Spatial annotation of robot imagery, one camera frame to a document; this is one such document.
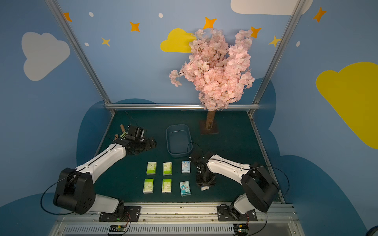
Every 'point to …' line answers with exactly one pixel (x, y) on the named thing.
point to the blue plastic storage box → (178, 139)
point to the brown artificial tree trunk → (210, 116)
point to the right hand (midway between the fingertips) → (204, 184)
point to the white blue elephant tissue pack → (185, 167)
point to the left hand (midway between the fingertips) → (151, 143)
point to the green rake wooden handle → (116, 137)
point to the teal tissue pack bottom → (185, 188)
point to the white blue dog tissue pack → (204, 188)
